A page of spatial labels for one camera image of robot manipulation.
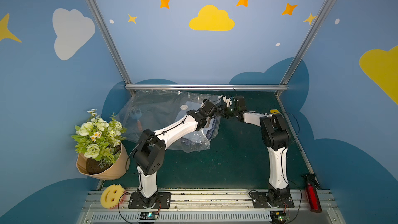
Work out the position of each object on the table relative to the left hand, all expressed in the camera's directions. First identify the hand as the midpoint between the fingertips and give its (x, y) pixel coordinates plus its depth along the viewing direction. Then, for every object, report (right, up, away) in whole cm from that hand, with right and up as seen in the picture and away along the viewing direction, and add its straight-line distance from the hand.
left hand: (204, 117), depth 90 cm
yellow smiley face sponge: (-45, -37, -17) cm, 61 cm away
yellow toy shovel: (+52, +3, +21) cm, 56 cm away
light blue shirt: (-1, -10, -5) cm, 11 cm away
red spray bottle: (+56, -36, -12) cm, 68 cm away
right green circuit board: (+34, -45, -19) cm, 60 cm away
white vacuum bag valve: (-14, +6, +15) cm, 21 cm away
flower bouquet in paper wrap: (-45, -14, -25) cm, 53 cm away
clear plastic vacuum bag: (-38, +4, +20) cm, 43 cm away
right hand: (+8, +5, +12) cm, 15 cm away
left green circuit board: (-26, -45, -19) cm, 55 cm away
